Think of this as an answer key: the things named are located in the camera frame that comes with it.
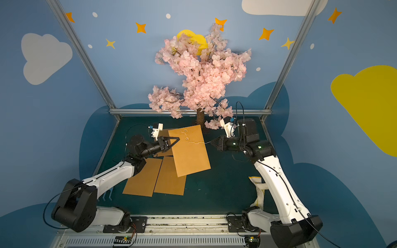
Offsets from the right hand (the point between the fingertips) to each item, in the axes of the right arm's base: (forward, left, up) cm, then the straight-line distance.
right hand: (214, 140), depth 70 cm
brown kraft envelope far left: (+4, +24, -1) cm, 25 cm away
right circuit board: (-35, -21, -34) cm, 53 cm away
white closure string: (+1, +11, -4) cm, 12 cm away
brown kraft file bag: (-2, +12, -8) cm, 14 cm away
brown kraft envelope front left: (-11, +39, -30) cm, 50 cm away
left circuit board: (-38, +42, -32) cm, 65 cm away
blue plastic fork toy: (-26, +36, +3) cm, 45 cm away
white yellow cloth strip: (-11, -27, -26) cm, 39 cm away
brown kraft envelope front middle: (-9, +25, -31) cm, 41 cm away
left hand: (+2, +17, -3) cm, 17 cm away
